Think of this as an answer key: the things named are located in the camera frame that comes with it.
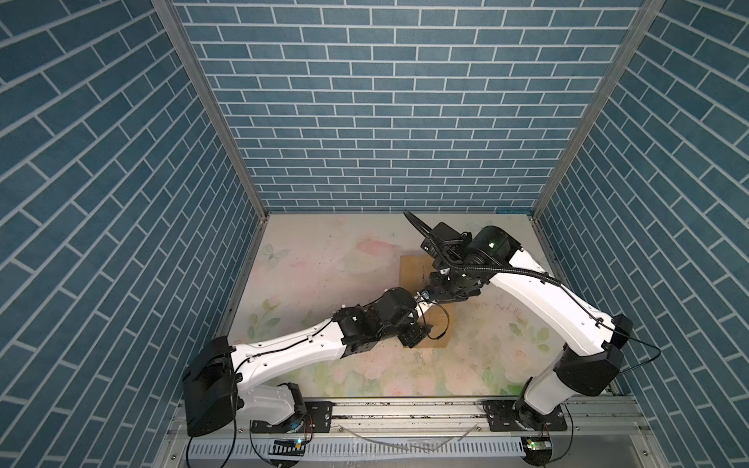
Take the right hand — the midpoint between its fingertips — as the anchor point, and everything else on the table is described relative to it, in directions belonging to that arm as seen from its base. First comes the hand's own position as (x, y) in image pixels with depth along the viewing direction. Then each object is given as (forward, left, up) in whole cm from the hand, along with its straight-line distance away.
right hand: (434, 295), depth 70 cm
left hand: (-2, +2, -8) cm, 9 cm away
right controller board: (-25, -29, -30) cm, 49 cm away
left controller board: (-31, +34, -27) cm, 53 cm away
